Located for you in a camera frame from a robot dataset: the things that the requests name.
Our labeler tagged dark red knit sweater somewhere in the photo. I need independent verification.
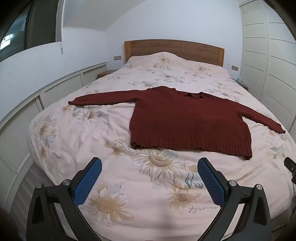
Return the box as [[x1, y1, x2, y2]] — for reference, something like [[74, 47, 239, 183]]
[[70, 86, 284, 160]]

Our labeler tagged white louvered low cabinet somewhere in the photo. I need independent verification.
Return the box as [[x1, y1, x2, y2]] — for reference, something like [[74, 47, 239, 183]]
[[1, 62, 107, 212]]

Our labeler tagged right wooden nightstand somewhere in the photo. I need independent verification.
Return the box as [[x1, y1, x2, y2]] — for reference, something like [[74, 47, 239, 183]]
[[235, 78, 248, 91]]

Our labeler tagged wooden nightstand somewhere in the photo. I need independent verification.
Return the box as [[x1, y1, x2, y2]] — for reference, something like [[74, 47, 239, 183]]
[[97, 70, 116, 78], [235, 78, 248, 91]]

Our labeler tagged pink floral bed duvet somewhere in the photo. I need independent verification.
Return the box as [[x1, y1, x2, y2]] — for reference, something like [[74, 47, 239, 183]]
[[28, 52, 295, 240]]

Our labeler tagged white tall wardrobe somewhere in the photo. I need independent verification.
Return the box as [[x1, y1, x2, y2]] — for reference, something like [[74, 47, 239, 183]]
[[239, 1, 295, 138]]

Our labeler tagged wooden headboard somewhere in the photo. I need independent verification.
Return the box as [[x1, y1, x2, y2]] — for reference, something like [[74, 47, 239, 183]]
[[125, 39, 224, 67]]

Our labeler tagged left wooden nightstand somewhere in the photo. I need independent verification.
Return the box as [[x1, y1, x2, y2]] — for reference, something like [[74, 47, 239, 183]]
[[97, 70, 116, 78]]

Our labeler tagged dark window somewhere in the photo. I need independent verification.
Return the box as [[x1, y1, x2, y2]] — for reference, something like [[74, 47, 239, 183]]
[[1, 1, 64, 61]]

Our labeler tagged right wall switch plate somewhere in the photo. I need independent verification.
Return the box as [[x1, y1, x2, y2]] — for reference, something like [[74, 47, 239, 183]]
[[231, 65, 238, 71]]

